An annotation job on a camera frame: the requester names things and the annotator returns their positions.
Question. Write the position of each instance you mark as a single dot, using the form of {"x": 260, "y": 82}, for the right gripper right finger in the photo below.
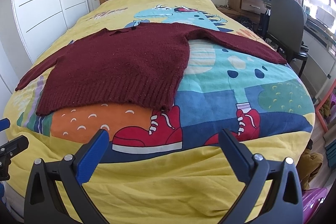
{"x": 283, "y": 203}

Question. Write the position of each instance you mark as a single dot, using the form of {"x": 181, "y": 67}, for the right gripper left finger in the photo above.
{"x": 43, "y": 203}

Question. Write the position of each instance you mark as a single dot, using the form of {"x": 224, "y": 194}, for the maroon knit sweater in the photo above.
{"x": 143, "y": 65}

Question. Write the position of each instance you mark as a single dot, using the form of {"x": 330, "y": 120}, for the pink plastic box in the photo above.
{"x": 311, "y": 200}

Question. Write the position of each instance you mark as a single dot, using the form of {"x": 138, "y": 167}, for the mustard cloth on floor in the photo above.
{"x": 308, "y": 167}

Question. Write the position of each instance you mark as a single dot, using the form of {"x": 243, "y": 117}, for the dark green chair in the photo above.
{"x": 285, "y": 28}

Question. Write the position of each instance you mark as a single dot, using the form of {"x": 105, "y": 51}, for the black bag on floor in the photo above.
{"x": 246, "y": 22}

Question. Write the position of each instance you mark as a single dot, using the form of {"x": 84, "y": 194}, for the orange frame stand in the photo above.
{"x": 325, "y": 111}

